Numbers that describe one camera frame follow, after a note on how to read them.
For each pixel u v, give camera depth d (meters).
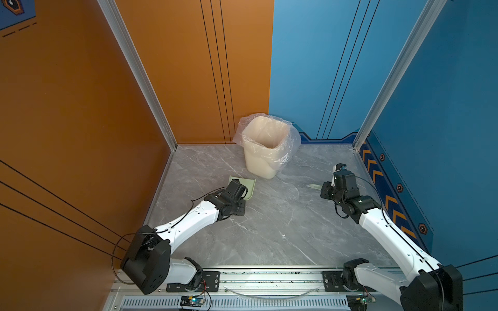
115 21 0.72
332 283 0.72
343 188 0.62
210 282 0.73
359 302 0.71
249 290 0.73
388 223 0.50
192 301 0.71
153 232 0.44
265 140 1.04
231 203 0.63
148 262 0.41
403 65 0.84
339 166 0.72
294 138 0.91
